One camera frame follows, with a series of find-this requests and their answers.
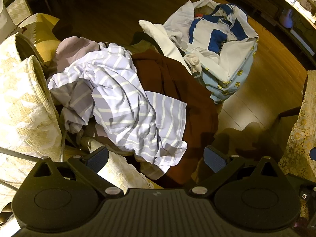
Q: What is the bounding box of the blue banana print laundry bag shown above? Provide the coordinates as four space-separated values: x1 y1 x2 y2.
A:
193 38 258 104

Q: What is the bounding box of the pale pink garment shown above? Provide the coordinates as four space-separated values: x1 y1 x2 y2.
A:
51 36 100 73

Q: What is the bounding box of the maroon garment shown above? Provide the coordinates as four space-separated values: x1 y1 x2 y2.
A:
132 49 218 188

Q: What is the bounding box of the lavender white striped shirt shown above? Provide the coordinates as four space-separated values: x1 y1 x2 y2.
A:
47 42 188 174

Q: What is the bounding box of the lace tablecloth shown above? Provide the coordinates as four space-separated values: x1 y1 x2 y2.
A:
278 71 316 181

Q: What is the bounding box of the long wooden sideboard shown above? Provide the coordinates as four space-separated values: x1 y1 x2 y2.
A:
245 0 315 65

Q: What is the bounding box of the purple kettlebell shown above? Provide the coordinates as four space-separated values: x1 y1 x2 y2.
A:
279 9 293 29

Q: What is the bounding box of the white blue sports jacket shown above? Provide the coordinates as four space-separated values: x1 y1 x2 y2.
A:
139 0 259 82

